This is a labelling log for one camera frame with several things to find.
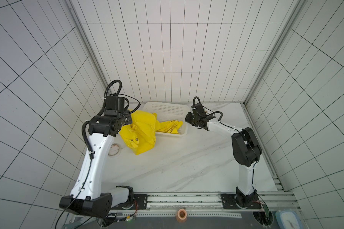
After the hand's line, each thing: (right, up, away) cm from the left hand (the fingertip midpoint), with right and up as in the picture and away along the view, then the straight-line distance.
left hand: (122, 121), depth 69 cm
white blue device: (+80, -47, -4) cm, 93 cm away
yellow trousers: (+8, -7, +6) cm, 12 cm away
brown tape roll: (+29, -41, -9) cm, 51 cm away
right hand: (+35, +2, +28) cm, 45 cm away
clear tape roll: (-14, -21, +23) cm, 34 cm away
